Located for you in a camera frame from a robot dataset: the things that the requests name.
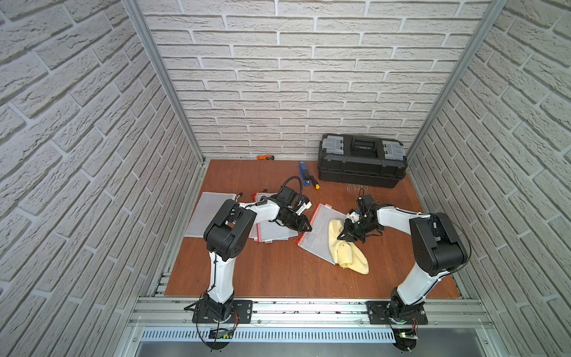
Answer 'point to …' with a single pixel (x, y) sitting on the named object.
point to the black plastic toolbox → (361, 161)
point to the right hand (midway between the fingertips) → (341, 238)
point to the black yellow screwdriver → (316, 184)
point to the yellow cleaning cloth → (346, 254)
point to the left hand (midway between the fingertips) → (312, 227)
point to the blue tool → (305, 172)
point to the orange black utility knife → (266, 157)
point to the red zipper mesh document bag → (316, 238)
